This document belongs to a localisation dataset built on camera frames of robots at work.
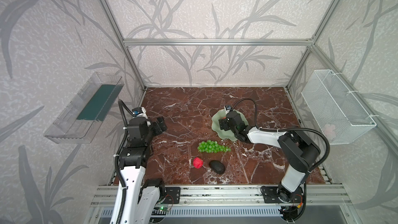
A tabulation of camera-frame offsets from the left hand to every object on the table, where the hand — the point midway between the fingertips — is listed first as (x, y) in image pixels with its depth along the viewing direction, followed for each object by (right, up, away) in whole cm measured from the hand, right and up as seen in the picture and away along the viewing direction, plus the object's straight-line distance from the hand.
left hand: (158, 115), depth 74 cm
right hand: (+35, -1, +22) cm, 42 cm away
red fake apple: (+18, -25, +5) cm, 32 cm away
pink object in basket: (+81, -8, -2) cm, 82 cm away
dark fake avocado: (+29, -27, +5) cm, 40 cm away
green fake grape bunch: (+26, -19, +11) cm, 34 cm away
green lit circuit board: (+1, -45, -2) cm, 45 cm away
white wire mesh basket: (+77, 0, -12) cm, 78 cm away
